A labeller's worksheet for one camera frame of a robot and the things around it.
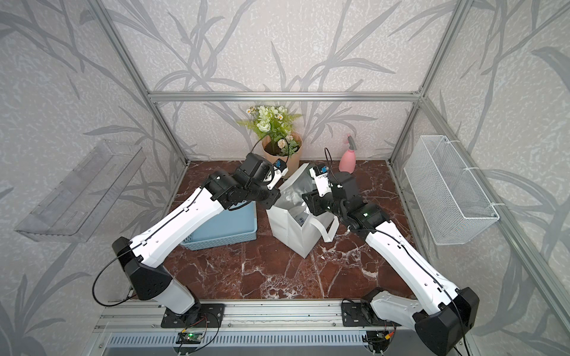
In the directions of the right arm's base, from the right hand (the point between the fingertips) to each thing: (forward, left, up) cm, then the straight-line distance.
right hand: (308, 192), depth 73 cm
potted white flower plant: (+35, +13, +3) cm, 37 cm away
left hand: (0, +10, -1) cm, 10 cm away
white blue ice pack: (-7, +2, -5) cm, 9 cm away
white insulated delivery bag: (-9, +6, -4) cm, 11 cm away
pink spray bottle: (+37, -23, -23) cm, 49 cm away
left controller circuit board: (-37, +39, -28) cm, 61 cm away
